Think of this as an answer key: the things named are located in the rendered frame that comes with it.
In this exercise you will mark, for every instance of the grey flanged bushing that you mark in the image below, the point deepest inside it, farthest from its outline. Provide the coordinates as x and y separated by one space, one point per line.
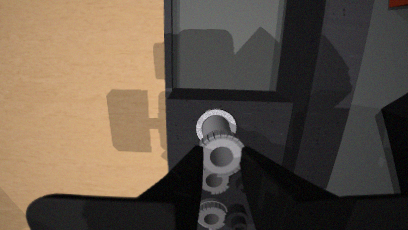
226 158

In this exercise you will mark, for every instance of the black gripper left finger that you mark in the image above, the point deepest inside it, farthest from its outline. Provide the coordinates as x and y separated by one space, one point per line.
174 204

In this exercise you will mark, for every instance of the black long square bar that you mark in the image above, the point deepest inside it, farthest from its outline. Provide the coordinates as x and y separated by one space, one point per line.
322 48

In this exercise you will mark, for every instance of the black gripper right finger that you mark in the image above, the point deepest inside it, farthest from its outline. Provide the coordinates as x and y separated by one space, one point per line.
281 200

